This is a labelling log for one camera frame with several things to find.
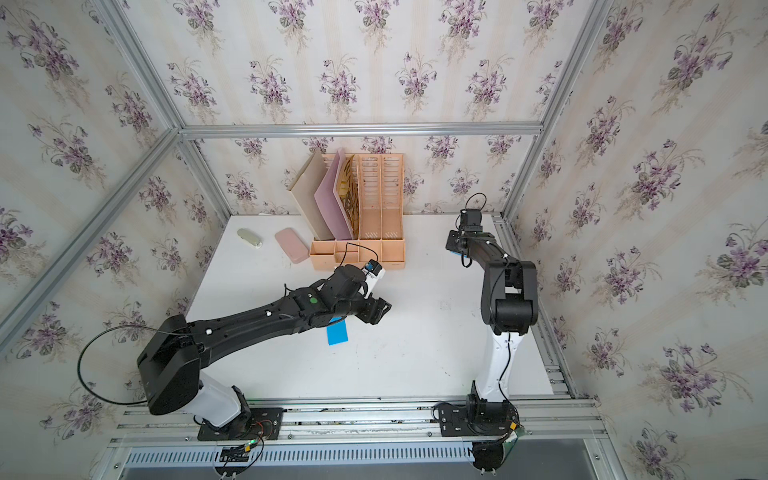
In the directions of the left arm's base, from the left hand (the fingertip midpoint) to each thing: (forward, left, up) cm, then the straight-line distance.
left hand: (384, 302), depth 80 cm
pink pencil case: (+31, +34, -14) cm, 48 cm away
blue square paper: (-3, +14, -13) cm, 19 cm away
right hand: (+28, -27, -6) cm, 39 cm away
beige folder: (+33, +25, +13) cm, 44 cm away
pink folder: (+30, +18, +9) cm, 36 cm away
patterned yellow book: (+39, +12, +5) cm, 41 cm away
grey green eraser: (+35, +51, -14) cm, 64 cm away
